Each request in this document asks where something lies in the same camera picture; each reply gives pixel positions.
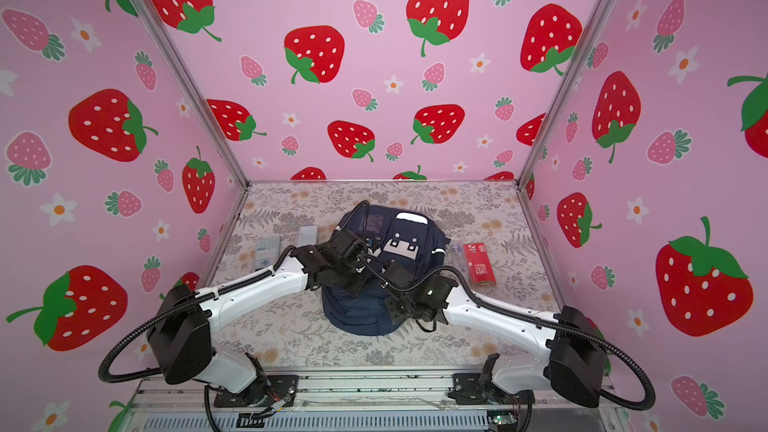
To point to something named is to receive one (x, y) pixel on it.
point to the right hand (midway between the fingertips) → (388, 306)
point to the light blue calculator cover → (307, 235)
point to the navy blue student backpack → (392, 236)
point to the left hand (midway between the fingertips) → (369, 280)
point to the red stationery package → (479, 267)
